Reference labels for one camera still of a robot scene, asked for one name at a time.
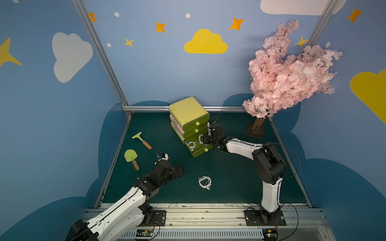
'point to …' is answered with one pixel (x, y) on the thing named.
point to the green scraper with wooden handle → (138, 135)
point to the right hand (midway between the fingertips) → (205, 134)
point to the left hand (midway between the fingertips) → (178, 167)
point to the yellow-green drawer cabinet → (189, 119)
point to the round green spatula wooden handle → (130, 155)
